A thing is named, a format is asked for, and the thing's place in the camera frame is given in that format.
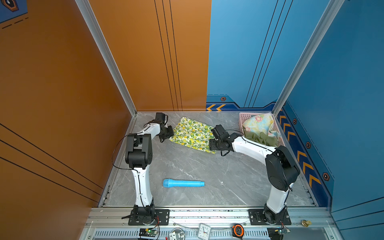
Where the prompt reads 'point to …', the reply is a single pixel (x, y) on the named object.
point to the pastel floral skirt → (263, 122)
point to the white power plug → (177, 233)
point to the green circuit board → (148, 232)
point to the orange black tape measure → (238, 231)
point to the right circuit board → (277, 233)
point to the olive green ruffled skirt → (262, 139)
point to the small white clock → (204, 231)
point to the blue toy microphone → (168, 183)
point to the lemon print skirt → (193, 134)
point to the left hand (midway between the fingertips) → (172, 132)
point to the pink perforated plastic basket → (244, 116)
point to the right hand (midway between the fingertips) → (212, 145)
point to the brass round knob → (306, 223)
